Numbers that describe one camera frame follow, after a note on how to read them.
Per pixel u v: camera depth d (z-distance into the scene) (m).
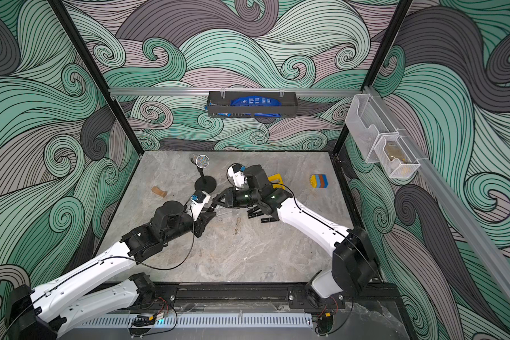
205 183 1.04
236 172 0.69
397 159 0.62
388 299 0.74
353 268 0.41
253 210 0.95
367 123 0.78
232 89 0.96
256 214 0.95
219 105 0.92
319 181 1.04
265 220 0.93
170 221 0.55
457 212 0.51
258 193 0.59
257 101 0.92
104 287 0.56
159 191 1.03
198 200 0.62
